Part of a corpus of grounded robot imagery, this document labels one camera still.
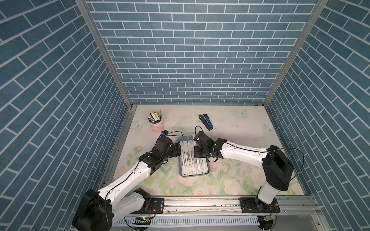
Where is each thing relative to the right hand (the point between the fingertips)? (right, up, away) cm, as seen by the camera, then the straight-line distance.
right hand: (196, 152), depth 86 cm
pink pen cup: (-26, +14, +12) cm, 32 cm away
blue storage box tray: (+3, -9, 0) cm, 9 cm away
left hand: (-9, +4, -3) cm, 10 cm away
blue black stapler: (+9, +18, +22) cm, 30 cm away
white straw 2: (-7, -8, +1) cm, 11 cm away
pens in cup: (-28, +21, +13) cm, 38 cm away
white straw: (-6, -4, +3) cm, 8 cm away
